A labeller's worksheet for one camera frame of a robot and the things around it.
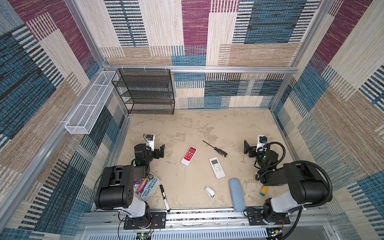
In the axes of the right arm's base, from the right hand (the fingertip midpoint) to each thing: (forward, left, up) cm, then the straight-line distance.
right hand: (252, 141), depth 91 cm
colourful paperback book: (-23, +63, -7) cm, 67 cm away
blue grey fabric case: (-28, +13, -7) cm, 32 cm away
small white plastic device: (-26, +28, -6) cm, 39 cm away
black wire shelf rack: (+40, +68, +9) cm, 80 cm away
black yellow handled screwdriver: (-1, +20, -8) cm, 21 cm away
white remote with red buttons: (-4, +38, -7) cm, 39 cm away
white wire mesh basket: (+17, +101, +10) cm, 103 cm away
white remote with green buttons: (-13, +22, -8) cm, 26 cm away
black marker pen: (-28, +51, -8) cm, 59 cm away
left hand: (+3, +59, -1) cm, 59 cm away
